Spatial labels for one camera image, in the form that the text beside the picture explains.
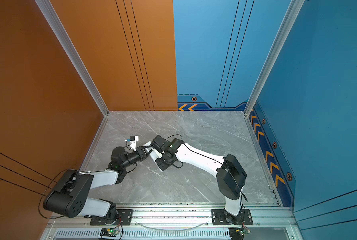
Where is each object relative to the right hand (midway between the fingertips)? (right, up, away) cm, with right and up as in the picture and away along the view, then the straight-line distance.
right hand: (161, 165), depth 80 cm
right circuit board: (+38, -30, -10) cm, 50 cm away
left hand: (-4, +9, +2) cm, 10 cm away
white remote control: (-4, +6, 0) cm, 7 cm away
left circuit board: (-22, -30, -10) cm, 38 cm away
